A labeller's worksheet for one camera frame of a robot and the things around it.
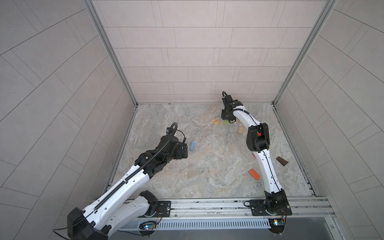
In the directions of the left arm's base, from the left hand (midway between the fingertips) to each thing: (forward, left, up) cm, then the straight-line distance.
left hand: (184, 145), depth 76 cm
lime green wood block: (+26, -27, -14) cm, 40 cm away
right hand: (+33, -27, -18) cm, 46 cm away
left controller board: (-32, +14, -12) cm, 37 cm away
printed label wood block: (+27, -19, -16) cm, 37 cm away
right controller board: (-32, -44, -16) cm, 56 cm away
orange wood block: (-9, -38, -15) cm, 42 cm away
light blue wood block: (+7, -4, -14) cm, 16 cm away
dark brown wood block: (-2, -57, -15) cm, 59 cm away
